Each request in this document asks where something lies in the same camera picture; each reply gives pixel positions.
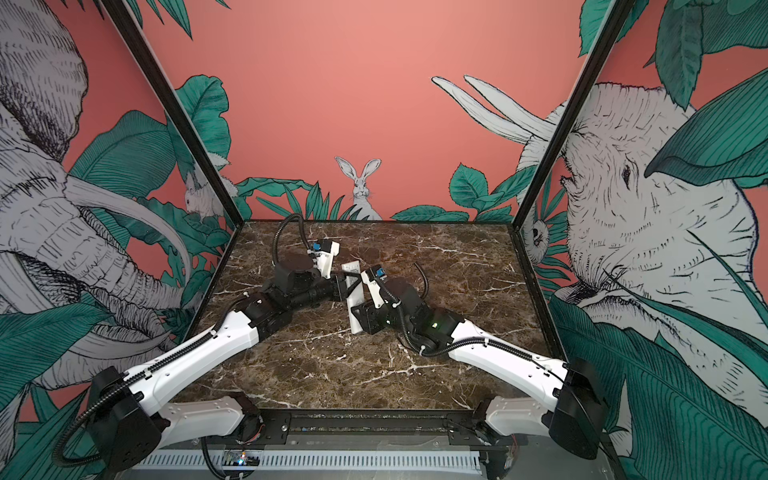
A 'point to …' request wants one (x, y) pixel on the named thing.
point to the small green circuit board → (240, 458)
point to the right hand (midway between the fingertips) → (353, 305)
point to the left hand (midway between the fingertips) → (362, 274)
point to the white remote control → (356, 296)
